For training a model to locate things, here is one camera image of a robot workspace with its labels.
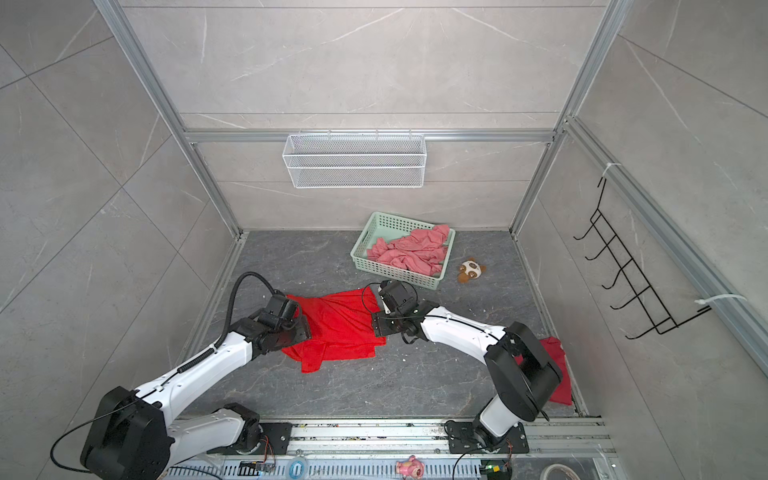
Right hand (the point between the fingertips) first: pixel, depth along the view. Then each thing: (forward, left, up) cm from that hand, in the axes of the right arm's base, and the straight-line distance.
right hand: (381, 318), depth 88 cm
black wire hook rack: (-16, -57, +27) cm, 65 cm away
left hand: (-1, +23, +2) cm, 24 cm away
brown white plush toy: (+20, -31, -4) cm, 37 cm away
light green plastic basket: (+42, -4, -4) cm, 43 cm away
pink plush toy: (-36, -7, -3) cm, 37 cm away
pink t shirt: (+28, -15, -2) cm, 32 cm away
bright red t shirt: (-2, +12, -2) cm, 13 cm away
